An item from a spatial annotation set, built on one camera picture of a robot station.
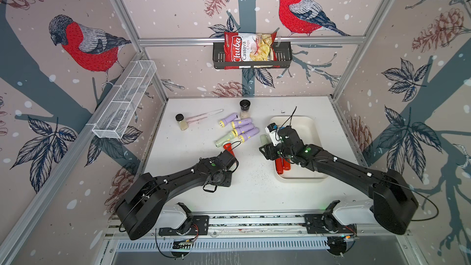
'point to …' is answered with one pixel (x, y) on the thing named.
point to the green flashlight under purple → (219, 142)
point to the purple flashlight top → (231, 118)
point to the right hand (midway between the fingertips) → (264, 145)
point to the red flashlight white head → (228, 146)
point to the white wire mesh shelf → (111, 122)
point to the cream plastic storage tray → (306, 128)
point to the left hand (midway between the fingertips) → (229, 177)
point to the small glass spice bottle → (183, 123)
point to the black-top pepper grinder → (245, 113)
